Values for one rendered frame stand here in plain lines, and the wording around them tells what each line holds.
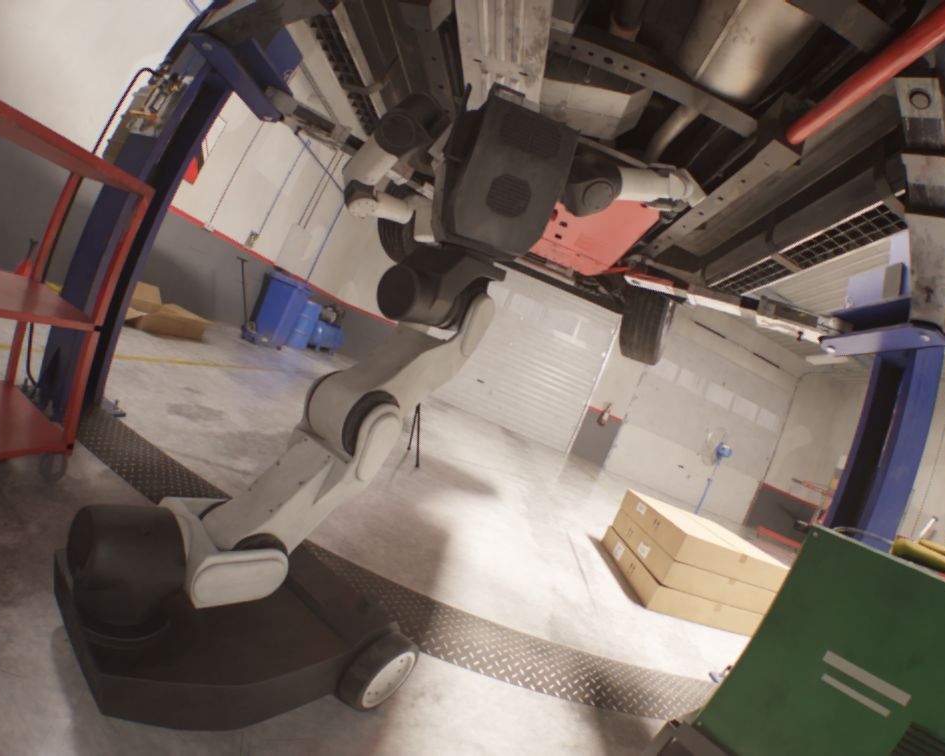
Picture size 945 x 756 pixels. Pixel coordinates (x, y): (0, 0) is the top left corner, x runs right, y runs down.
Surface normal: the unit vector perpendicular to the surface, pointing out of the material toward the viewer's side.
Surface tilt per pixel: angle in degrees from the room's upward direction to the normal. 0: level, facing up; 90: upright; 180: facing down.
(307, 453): 51
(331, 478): 81
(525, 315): 90
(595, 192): 126
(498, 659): 23
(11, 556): 0
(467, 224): 113
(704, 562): 90
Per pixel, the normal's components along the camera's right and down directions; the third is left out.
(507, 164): 0.18, 0.50
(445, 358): 0.47, 0.52
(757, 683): -0.78, -0.41
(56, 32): 0.92, 0.39
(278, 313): -0.07, 0.03
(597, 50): -0.39, 0.92
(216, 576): 0.80, 0.34
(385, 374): -0.08, -0.75
